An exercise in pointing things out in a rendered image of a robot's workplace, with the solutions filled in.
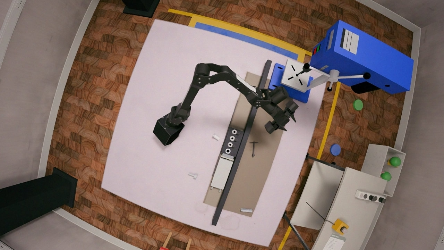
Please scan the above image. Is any blue drill press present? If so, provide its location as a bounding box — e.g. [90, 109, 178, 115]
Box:
[268, 20, 414, 103]

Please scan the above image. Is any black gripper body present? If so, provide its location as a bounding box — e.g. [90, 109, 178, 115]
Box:
[265, 100, 299, 134]

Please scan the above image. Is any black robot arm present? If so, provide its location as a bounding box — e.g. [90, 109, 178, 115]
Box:
[165, 63, 291, 129]

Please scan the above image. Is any long black bar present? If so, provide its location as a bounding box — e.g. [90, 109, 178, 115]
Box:
[212, 59, 272, 226]

